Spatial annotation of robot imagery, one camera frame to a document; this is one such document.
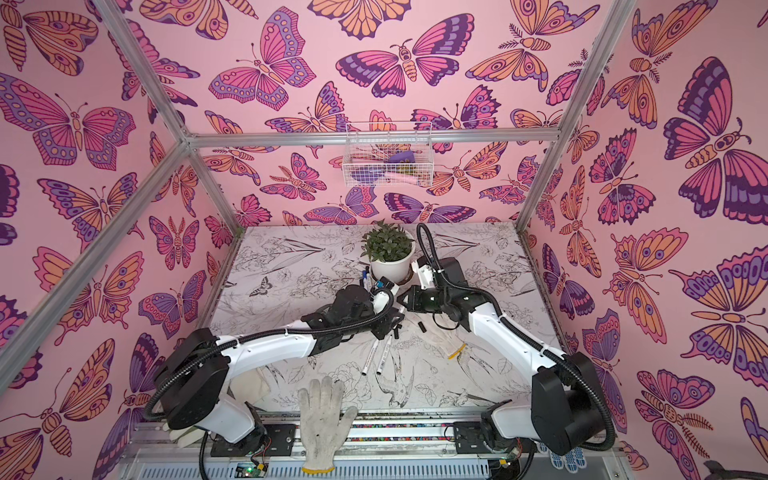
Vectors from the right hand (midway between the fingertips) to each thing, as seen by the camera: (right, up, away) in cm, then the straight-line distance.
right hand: (399, 295), depth 81 cm
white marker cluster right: (-4, -18, +6) cm, 20 cm away
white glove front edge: (-19, -32, -5) cm, 38 cm away
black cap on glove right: (+7, -11, +11) cm, 17 cm away
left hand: (+1, -4, -2) cm, 5 cm away
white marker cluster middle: (-8, -19, +4) cm, 21 cm away
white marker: (-11, +3, +24) cm, 26 cm away
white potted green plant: (-3, +13, +10) cm, 16 cm away
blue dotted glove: (+40, -38, -11) cm, 56 cm away
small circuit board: (-36, -41, -9) cm, 56 cm away
